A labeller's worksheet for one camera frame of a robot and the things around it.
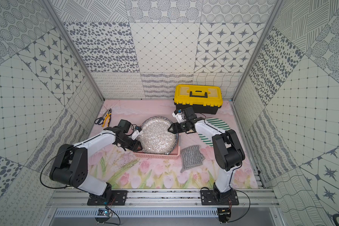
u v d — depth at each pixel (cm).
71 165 45
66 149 46
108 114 110
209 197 73
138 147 82
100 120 107
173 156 84
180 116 86
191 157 86
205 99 99
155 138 93
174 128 82
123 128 74
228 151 49
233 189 64
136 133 84
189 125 71
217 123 103
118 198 74
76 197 76
